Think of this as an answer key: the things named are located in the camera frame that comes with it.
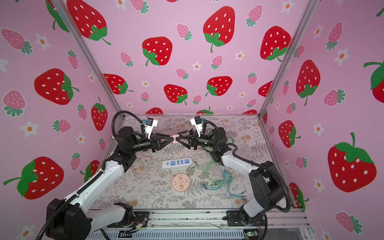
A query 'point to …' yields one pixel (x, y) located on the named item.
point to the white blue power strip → (179, 162)
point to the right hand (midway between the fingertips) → (177, 138)
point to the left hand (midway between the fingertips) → (172, 139)
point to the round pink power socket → (181, 182)
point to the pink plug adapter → (174, 137)
